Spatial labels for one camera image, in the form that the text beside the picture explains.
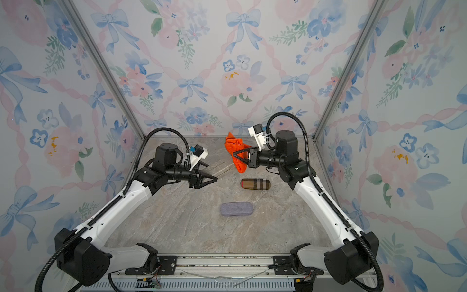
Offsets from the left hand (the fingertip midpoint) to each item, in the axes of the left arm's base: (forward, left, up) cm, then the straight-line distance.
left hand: (214, 173), depth 71 cm
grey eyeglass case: (-1, -4, +3) cm, 5 cm away
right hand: (+3, -8, +8) cm, 12 cm away
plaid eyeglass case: (+9, -18, -24) cm, 31 cm away
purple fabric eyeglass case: (-5, -9, -23) cm, 25 cm away
